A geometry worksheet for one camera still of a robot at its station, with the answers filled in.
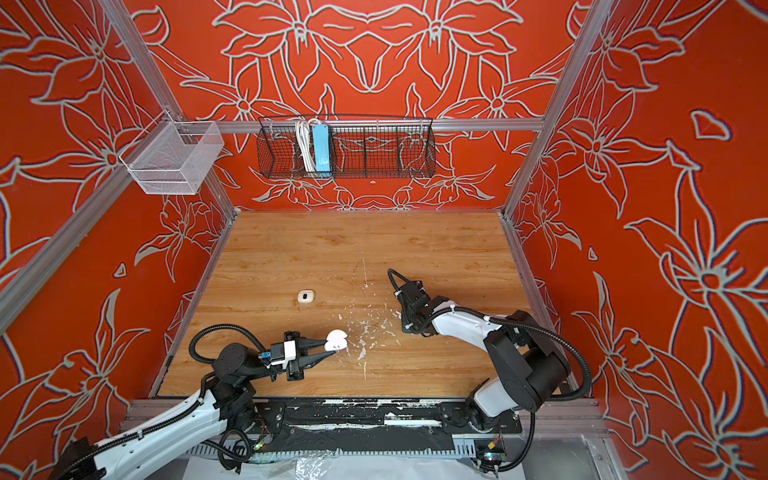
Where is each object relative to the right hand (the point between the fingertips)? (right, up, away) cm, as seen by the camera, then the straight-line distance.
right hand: (409, 320), depth 90 cm
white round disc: (-18, +4, -28) cm, 33 cm away
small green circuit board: (+18, -26, -22) cm, 38 cm away
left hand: (-19, +2, -26) cm, 33 cm away
